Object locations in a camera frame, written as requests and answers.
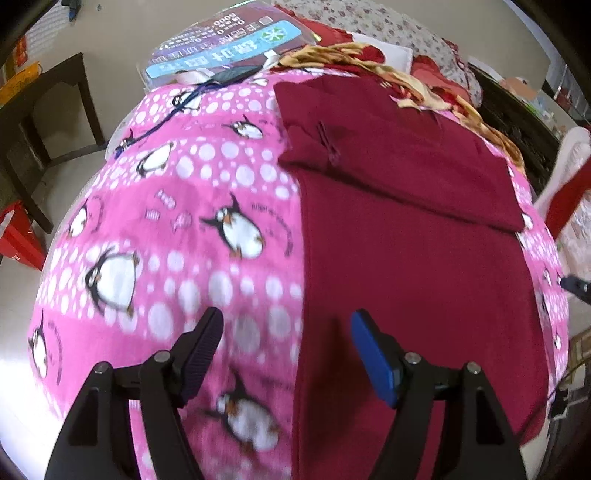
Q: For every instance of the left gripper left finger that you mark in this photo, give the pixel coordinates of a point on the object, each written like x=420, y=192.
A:
x=119, y=410

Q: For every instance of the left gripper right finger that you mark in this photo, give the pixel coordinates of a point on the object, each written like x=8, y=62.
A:
x=452, y=415

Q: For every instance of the maroon fleece garment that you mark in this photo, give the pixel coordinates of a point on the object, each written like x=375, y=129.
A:
x=411, y=217

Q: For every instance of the red box on floor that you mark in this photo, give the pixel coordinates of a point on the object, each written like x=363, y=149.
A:
x=17, y=238

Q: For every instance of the white upholstered chair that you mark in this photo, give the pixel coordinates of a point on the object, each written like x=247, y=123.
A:
x=573, y=152

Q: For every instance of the pink penguin print blanket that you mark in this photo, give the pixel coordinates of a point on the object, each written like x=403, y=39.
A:
x=199, y=213

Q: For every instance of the red cloth on chair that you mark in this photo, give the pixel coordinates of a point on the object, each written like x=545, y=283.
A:
x=566, y=200

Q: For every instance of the dark carved headboard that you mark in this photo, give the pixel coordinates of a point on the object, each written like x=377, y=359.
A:
x=505, y=112

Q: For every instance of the yellow red patterned blanket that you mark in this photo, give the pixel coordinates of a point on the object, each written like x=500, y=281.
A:
x=409, y=92

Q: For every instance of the yellow box on table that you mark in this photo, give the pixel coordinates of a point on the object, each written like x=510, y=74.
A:
x=19, y=81

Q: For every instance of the red heart cushion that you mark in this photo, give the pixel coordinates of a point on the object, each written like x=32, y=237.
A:
x=427, y=71

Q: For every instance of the purple plastic shopping bag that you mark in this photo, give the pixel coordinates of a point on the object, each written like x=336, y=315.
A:
x=247, y=33

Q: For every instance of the floral grey pillow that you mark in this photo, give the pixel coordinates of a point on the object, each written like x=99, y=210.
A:
x=388, y=25

